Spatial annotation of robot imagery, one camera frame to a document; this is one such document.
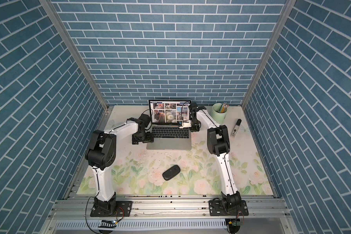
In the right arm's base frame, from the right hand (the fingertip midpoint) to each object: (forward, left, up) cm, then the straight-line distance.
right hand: (194, 128), depth 108 cm
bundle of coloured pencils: (+7, -19, +16) cm, 26 cm away
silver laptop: (+3, +21, +9) cm, 23 cm away
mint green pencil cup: (+4, -16, +14) cm, 21 cm away
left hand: (-16, +30, +1) cm, 34 cm away
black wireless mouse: (-35, +12, +2) cm, 37 cm away
